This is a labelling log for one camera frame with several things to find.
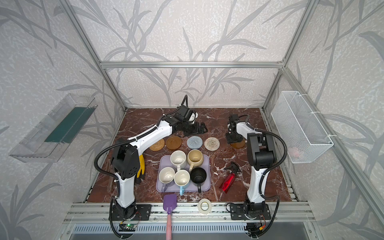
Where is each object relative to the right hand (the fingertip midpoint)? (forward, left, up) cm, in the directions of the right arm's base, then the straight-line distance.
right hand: (232, 136), depth 102 cm
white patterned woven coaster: (-6, +15, -1) cm, 16 cm away
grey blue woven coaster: (-5, +26, 0) cm, 27 cm away
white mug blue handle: (-29, +33, +2) cm, 44 cm away
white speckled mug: (-16, +36, +1) cm, 39 cm away
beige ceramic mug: (-16, +26, +2) cm, 30 cm away
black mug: (-28, +24, +1) cm, 36 cm away
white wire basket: (-23, -21, +34) cm, 46 cm away
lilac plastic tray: (-17, +46, -2) cm, 49 cm away
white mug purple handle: (-27, +42, +2) cm, 50 cm away
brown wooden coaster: (-5, +41, 0) cm, 41 cm away
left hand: (-5, +20, +17) cm, 26 cm away
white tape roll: (-42, +23, 0) cm, 48 cm away
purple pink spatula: (-42, +38, +1) cm, 56 cm away
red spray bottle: (-22, +2, -3) cm, 22 cm away
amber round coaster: (-6, -3, -1) cm, 7 cm away
